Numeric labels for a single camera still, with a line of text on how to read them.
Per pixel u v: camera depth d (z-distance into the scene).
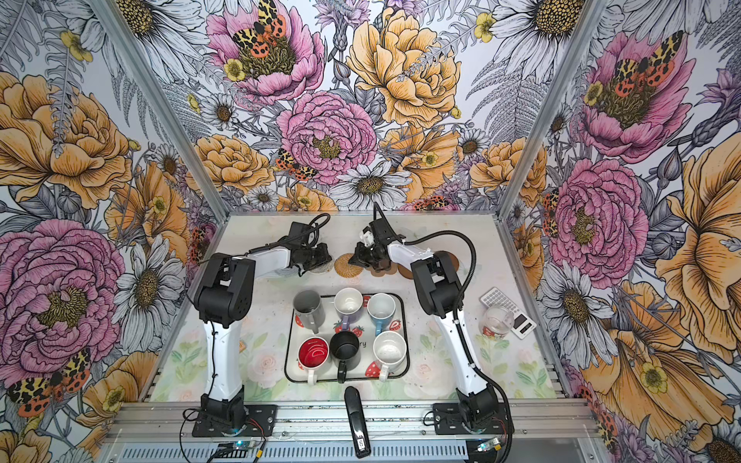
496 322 0.92
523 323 0.91
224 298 0.58
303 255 0.87
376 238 0.94
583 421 0.77
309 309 0.92
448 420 0.74
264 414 0.76
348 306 0.94
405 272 1.03
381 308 0.91
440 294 0.65
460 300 0.66
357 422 0.71
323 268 1.03
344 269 1.05
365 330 0.90
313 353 0.83
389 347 0.85
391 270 1.04
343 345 0.84
